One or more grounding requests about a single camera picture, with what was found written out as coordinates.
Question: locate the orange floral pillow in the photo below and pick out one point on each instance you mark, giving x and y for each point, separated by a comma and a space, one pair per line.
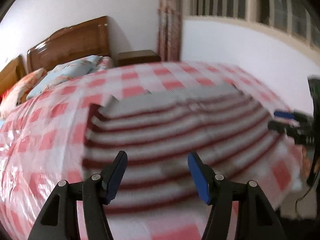
20, 90

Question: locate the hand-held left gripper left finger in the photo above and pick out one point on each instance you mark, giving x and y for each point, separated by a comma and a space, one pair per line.
116, 177

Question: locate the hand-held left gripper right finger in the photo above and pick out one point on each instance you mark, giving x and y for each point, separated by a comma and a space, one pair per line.
200, 177

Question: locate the person's right hand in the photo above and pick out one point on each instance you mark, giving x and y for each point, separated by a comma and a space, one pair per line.
305, 166

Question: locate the light blue floral pillow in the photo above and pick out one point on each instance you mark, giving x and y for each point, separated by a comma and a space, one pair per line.
65, 72

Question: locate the pink checked bed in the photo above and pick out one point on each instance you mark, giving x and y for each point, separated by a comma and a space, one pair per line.
50, 130

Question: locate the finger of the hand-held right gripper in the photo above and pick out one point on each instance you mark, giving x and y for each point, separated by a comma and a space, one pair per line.
283, 115
277, 125

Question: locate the pink floral curtain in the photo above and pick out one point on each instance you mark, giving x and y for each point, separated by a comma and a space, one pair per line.
170, 25

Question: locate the large wooden headboard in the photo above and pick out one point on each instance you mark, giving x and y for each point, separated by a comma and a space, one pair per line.
75, 42

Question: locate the window with cream grille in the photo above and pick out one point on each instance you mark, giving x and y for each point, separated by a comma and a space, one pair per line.
262, 2

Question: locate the wooden nightstand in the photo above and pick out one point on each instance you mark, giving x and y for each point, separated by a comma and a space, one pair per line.
137, 57

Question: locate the red grey striped sweater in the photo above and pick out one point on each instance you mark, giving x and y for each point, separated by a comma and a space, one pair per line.
175, 130

